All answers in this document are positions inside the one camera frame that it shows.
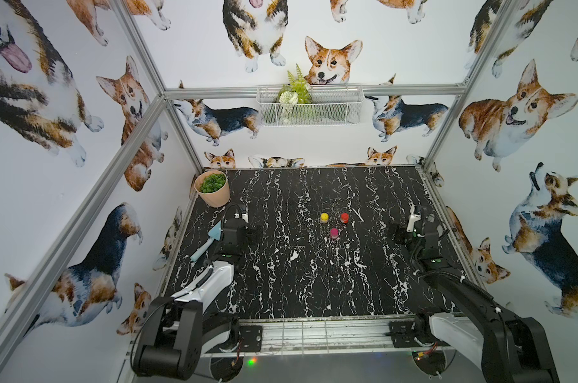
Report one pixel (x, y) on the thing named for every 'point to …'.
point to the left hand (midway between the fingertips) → (248, 218)
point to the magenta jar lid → (334, 231)
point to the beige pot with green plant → (212, 187)
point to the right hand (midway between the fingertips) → (401, 219)
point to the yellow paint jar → (324, 222)
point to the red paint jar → (344, 222)
